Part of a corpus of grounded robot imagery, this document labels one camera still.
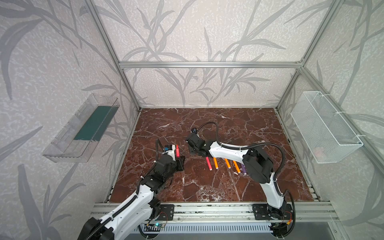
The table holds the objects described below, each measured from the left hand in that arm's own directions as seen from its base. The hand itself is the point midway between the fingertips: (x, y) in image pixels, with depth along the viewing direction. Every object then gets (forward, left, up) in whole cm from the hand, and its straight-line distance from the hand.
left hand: (186, 153), depth 83 cm
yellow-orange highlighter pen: (-1, -17, -11) cm, 20 cm away
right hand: (+11, -3, -5) cm, 12 cm away
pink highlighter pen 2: (-2, -13, -11) cm, 17 cm away
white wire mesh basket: (-3, -62, +24) cm, 66 cm away
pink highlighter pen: (-1, +5, +4) cm, 6 cm away
